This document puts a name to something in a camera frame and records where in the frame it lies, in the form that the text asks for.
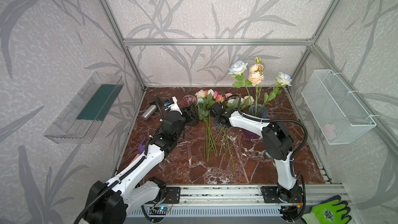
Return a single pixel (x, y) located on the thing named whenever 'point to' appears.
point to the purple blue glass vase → (259, 110)
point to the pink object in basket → (329, 130)
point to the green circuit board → (163, 208)
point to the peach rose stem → (256, 78)
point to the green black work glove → (332, 211)
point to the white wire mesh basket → (340, 118)
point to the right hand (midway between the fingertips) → (220, 117)
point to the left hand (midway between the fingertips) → (193, 101)
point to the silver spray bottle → (148, 112)
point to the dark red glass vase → (188, 104)
